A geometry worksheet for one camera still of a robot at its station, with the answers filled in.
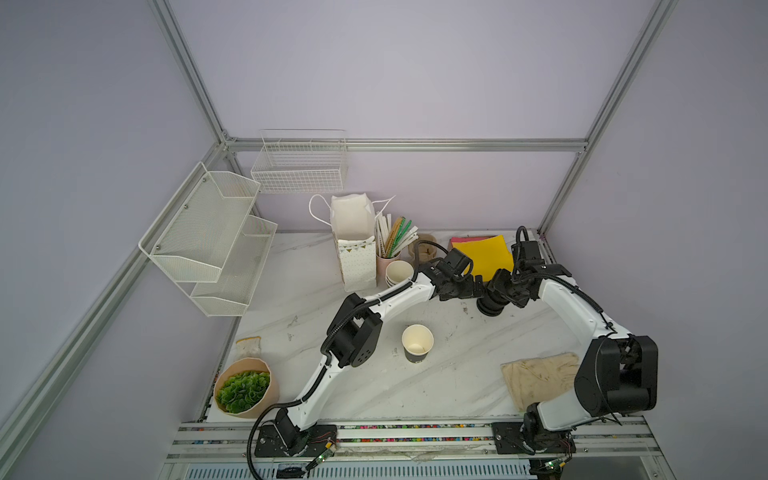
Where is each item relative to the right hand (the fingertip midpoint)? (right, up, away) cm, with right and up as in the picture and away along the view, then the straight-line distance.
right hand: (495, 286), depth 89 cm
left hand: (-6, -2, +2) cm, 7 cm away
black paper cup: (-24, -15, -3) cm, 29 cm away
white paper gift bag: (-45, +22, +12) cm, 52 cm away
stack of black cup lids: (-1, -2, -5) cm, 6 cm away
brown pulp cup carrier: (-18, +11, +21) cm, 30 cm away
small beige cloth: (-75, -19, -1) cm, 77 cm away
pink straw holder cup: (-35, +6, +12) cm, 38 cm away
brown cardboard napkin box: (-9, +15, +23) cm, 29 cm away
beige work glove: (+10, -26, -5) cm, 29 cm away
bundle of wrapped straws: (-32, +15, +12) cm, 37 cm away
